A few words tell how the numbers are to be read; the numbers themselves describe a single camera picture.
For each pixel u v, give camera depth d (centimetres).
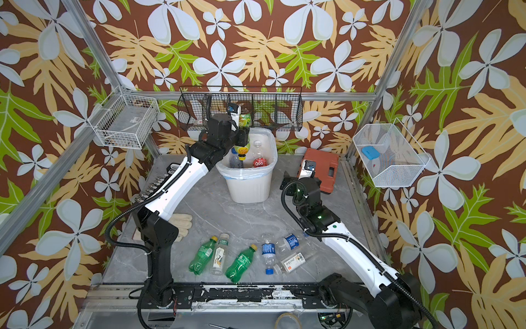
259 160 90
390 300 38
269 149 93
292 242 82
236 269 77
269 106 96
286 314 71
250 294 75
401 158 78
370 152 86
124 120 86
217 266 76
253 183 86
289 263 78
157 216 48
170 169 111
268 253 80
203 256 84
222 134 60
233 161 96
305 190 53
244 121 74
